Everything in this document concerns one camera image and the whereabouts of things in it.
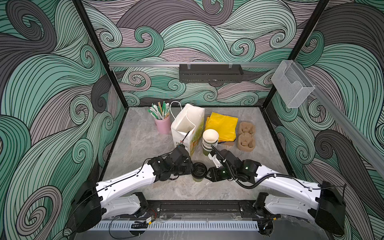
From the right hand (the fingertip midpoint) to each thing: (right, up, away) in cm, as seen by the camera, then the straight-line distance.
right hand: (205, 178), depth 74 cm
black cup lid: (-3, +4, +2) cm, 5 cm away
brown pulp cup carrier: (+29, +16, +21) cm, 39 cm away
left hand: (-5, +5, +1) cm, 7 cm away
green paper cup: (-4, -3, +4) cm, 6 cm away
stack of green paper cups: (+4, +20, +8) cm, 22 cm away
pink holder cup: (-25, +26, +20) cm, 41 cm away
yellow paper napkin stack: (+17, +25, +27) cm, 41 cm away
